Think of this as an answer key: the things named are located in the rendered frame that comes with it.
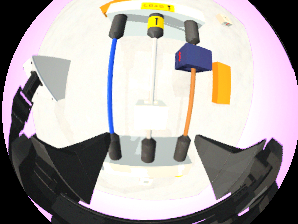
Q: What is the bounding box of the orange block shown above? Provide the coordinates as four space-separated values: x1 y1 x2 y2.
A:
100 0 124 14
212 61 231 104

